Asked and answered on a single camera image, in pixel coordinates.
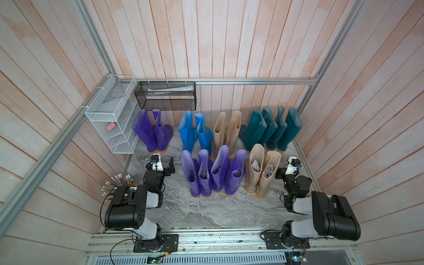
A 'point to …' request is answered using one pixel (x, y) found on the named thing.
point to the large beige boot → (269, 166)
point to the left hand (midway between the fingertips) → (164, 159)
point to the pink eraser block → (111, 126)
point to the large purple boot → (235, 173)
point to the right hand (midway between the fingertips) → (280, 158)
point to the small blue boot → (189, 134)
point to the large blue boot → (205, 134)
